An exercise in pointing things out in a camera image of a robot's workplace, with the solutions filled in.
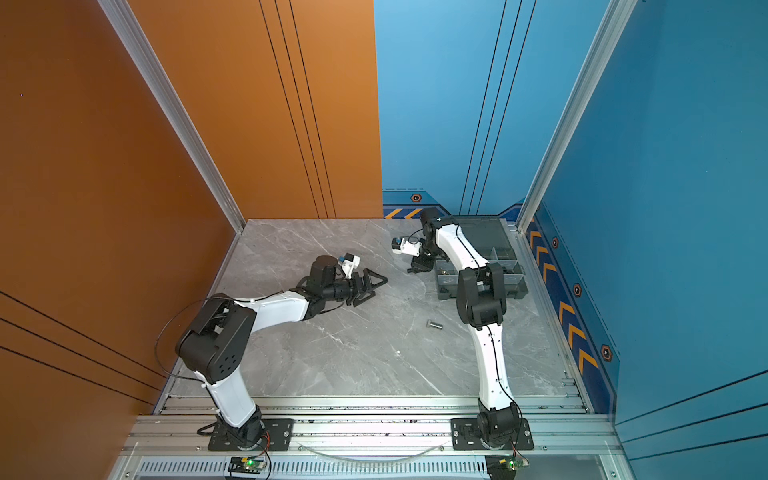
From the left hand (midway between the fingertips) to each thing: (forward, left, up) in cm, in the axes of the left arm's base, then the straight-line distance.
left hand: (383, 285), depth 87 cm
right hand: (+15, -11, -8) cm, 20 cm away
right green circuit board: (-42, -30, -13) cm, 53 cm away
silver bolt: (-7, -15, -11) cm, 20 cm away
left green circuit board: (-43, +32, -14) cm, 55 cm away
